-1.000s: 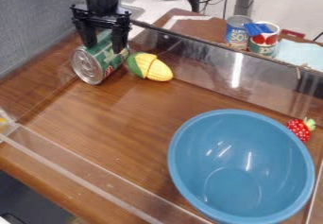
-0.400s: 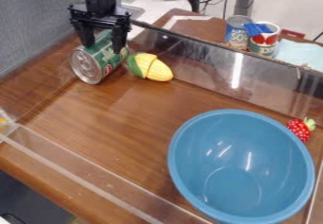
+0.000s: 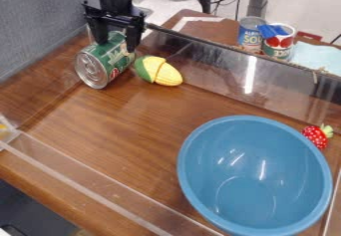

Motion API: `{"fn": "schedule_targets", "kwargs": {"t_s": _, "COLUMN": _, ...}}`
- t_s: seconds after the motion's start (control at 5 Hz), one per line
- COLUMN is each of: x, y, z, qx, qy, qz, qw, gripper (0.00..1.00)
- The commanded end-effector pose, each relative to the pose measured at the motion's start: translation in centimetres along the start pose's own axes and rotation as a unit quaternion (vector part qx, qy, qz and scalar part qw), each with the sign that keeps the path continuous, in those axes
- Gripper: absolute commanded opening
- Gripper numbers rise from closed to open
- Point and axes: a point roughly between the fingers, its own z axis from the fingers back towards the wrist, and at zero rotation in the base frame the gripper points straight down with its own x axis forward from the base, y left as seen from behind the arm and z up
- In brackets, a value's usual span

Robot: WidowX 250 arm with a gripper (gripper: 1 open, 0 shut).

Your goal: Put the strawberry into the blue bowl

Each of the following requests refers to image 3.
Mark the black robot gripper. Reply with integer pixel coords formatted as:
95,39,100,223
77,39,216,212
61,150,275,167
82,0,145,53

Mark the green tin can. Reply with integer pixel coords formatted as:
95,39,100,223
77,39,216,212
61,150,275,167
74,31,135,89

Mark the yellow green toy corn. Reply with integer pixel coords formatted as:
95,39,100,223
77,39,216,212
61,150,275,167
135,56,181,87

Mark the blue plastic bowl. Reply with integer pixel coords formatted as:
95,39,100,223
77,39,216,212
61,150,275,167
176,116,333,236

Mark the red toy strawberry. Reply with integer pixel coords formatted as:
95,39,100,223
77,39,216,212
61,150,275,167
300,124,333,150

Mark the blue soup can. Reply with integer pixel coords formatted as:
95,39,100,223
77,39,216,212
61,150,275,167
238,16,266,53

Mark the red white tomato can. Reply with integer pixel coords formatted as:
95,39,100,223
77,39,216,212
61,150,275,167
262,23,295,60

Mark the light blue cloth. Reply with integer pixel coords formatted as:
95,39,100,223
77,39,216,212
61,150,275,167
290,42,341,77

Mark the clear acrylic back wall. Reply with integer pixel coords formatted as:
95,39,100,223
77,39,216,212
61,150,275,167
85,1,341,133

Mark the clear acrylic wall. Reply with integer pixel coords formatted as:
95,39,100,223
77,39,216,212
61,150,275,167
0,114,223,236
85,1,341,133

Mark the clear acrylic front wall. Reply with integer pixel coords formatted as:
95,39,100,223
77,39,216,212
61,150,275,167
0,114,223,236

